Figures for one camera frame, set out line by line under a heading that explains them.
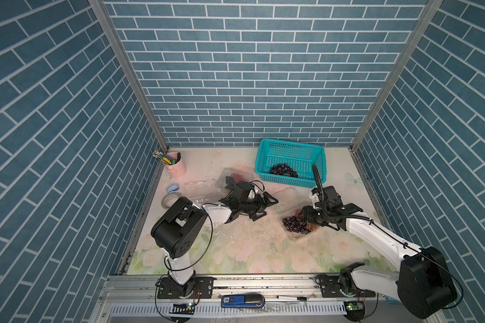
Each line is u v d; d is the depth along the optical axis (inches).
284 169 41.3
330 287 29.0
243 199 29.5
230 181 40.3
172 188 39.1
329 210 25.8
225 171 41.3
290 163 45.2
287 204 38.5
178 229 18.7
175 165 39.1
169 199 38.8
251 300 26.2
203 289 28.8
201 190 40.0
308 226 32.9
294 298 28.3
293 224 33.3
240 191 28.5
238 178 40.1
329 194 26.8
